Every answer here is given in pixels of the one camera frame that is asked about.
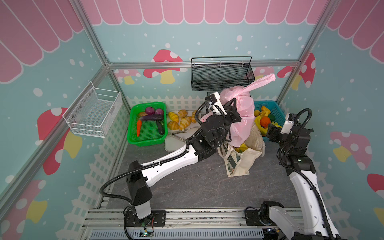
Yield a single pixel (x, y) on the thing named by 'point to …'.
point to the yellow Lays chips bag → (242, 148)
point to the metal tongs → (172, 134)
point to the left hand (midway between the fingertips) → (238, 102)
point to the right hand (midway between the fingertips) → (276, 124)
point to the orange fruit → (265, 121)
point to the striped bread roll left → (173, 117)
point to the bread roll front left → (173, 125)
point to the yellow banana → (257, 121)
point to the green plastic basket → (147, 123)
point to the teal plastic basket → (275, 109)
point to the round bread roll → (182, 113)
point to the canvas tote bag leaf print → (237, 163)
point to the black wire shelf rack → (208, 92)
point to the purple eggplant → (154, 117)
